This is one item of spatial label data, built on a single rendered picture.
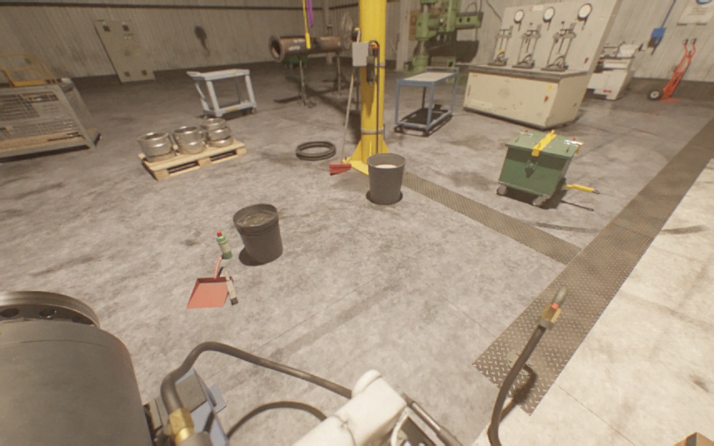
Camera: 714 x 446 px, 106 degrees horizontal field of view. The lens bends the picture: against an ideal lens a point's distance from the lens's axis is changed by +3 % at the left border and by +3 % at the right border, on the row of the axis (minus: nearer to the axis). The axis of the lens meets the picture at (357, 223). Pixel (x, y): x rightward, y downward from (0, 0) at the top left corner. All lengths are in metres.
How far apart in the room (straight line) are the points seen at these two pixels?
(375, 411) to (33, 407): 0.71
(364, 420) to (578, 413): 1.38
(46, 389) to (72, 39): 15.65
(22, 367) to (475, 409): 1.54
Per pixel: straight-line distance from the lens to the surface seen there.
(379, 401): 0.54
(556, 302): 1.31
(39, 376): 1.01
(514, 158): 3.02
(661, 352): 2.27
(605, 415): 1.85
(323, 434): 0.50
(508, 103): 5.94
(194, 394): 1.44
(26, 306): 1.34
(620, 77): 8.98
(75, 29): 16.32
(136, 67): 15.65
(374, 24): 3.33
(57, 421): 0.93
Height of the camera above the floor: 1.43
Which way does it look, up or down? 35 degrees down
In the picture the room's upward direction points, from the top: 2 degrees counter-clockwise
